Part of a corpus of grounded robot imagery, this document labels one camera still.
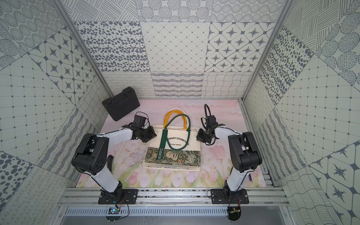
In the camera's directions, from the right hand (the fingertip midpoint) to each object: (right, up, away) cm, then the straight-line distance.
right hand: (198, 140), depth 94 cm
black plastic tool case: (-54, +25, +3) cm, 60 cm away
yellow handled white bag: (-18, +19, +15) cm, 30 cm away
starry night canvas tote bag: (-5, -11, -12) cm, 18 cm away
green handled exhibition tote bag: (-14, -2, -1) cm, 15 cm away
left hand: (-25, +4, -1) cm, 25 cm away
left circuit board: (-46, -32, -23) cm, 61 cm away
